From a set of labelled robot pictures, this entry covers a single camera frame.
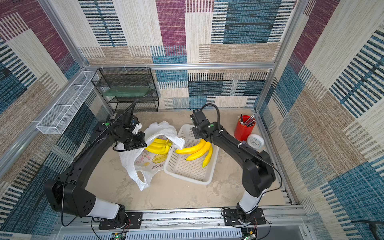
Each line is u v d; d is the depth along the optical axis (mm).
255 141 934
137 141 687
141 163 936
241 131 932
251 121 962
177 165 910
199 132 634
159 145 932
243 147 496
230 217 737
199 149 799
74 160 446
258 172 447
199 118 661
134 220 731
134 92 988
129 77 1021
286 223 730
